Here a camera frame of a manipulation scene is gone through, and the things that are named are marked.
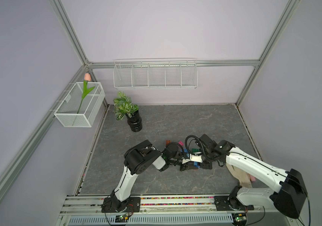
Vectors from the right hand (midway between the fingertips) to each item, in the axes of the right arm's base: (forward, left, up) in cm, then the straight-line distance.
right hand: (199, 157), depth 81 cm
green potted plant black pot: (+24, +45, +18) cm, 54 cm away
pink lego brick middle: (+3, +12, +12) cm, 17 cm away
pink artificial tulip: (+30, +66, +25) cm, 77 cm away
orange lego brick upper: (+15, +18, -8) cm, 25 cm away
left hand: (-2, +1, -7) cm, 7 cm away
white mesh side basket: (+18, +75, +20) cm, 79 cm away
